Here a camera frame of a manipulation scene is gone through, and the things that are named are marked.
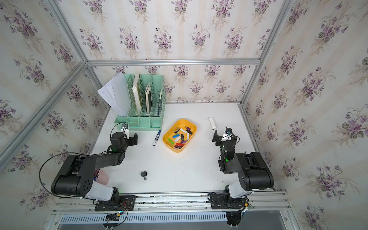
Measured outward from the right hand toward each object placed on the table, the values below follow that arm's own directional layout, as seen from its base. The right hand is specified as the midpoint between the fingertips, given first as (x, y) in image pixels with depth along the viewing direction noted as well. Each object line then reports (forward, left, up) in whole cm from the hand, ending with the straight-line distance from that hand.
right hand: (225, 131), depth 90 cm
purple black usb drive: (+7, +23, -9) cm, 26 cm away
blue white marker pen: (0, +46, -9) cm, 47 cm away
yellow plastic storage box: (+11, +28, -7) cm, 31 cm away
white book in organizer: (+23, +59, +14) cm, 64 cm away
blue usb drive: (+2, +32, -9) cm, 34 cm away
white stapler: (+13, +6, -8) cm, 16 cm away
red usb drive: (-5, +30, -10) cm, 32 cm away
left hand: (-1, +63, -3) cm, 63 cm away
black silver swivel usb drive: (+1, +28, -10) cm, 30 cm away
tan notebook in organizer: (+23, +53, +9) cm, 58 cm away
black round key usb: (-25, +49, -8) cm, 56 cm away
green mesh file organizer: (+12, +56, -7) cm, 57 cm away
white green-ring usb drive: (+6, +27, -9) cm, 29 cm away
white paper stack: (+24, +74, +12) cm, 79 cm away
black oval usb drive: (+8, +32, -11) cm, 34 cm away
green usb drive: (-2, +36, -9) cm, 37 cm away
